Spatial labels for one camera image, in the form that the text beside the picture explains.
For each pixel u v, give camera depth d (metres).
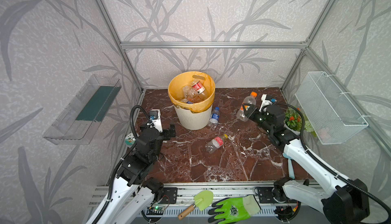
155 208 0.71
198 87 0.91
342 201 0.38
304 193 0.53
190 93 0.85
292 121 0.84
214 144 0.91
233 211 0.68
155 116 0.55
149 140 0.47
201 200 0.72
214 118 0.98
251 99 0.76
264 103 0.69
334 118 0.62
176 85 0.91
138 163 0.48
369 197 0.37
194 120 0.87
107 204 0.41
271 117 0.58
